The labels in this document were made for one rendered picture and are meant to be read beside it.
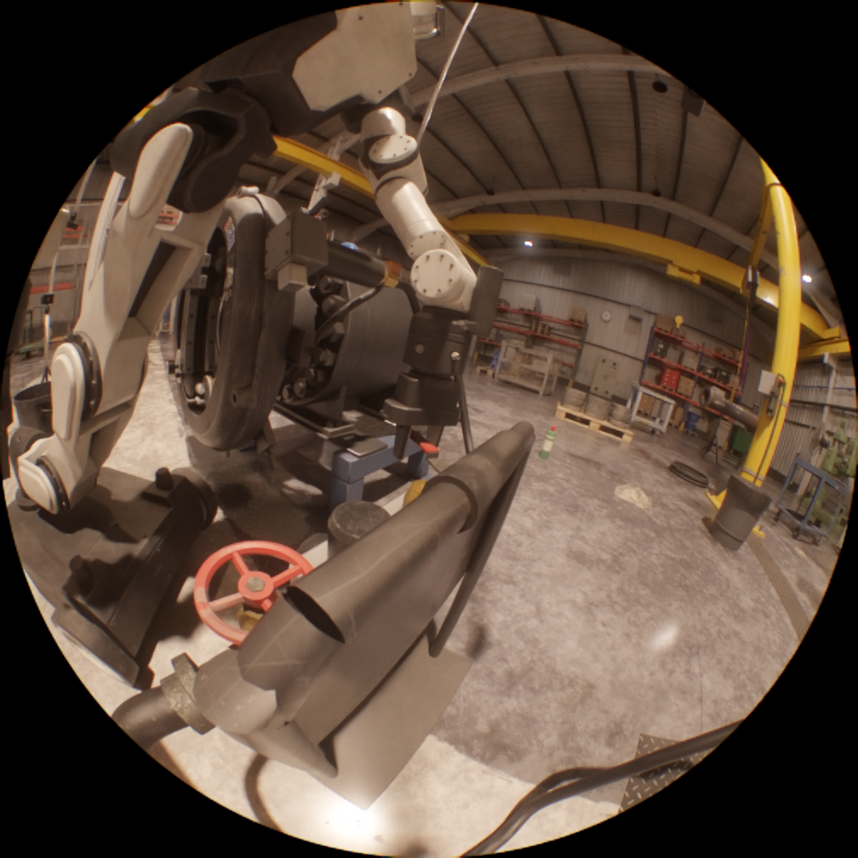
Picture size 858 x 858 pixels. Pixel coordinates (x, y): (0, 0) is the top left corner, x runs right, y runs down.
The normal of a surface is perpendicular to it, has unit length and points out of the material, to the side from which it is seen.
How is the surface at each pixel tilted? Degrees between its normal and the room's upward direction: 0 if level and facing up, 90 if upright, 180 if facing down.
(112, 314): 90
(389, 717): 0
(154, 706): 16
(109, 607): 45
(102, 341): 90
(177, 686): 9
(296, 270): 67
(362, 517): 0
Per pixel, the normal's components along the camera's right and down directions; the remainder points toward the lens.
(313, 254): 0.87, -0.06
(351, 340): 0.84, 0.37
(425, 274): -0.40, 0.20
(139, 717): 0.41, -0.81
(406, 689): 0.21, -0.93
